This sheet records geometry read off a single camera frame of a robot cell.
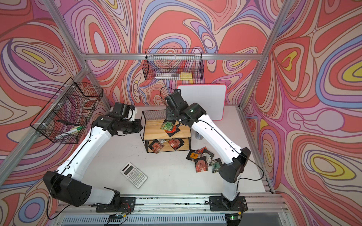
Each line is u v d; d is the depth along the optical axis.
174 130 0.84
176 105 0.52
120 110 0.58
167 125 0.86
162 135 0.84
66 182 0.38
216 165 0.87
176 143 0.95
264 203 0.75
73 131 0.71
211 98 1.06
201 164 0.86
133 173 0.83
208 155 0.88
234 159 0.43
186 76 0.82
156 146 0.93
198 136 0.97
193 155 0.91
